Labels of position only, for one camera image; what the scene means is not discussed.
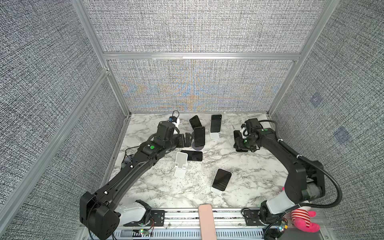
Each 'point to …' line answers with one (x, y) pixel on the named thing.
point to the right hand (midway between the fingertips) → (239, 144)
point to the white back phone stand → (214, 135)
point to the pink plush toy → (301, 217)
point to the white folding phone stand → (181, 161)
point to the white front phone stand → (216, 190)
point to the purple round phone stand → (197, 148)
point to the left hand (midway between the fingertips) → (187, 135)
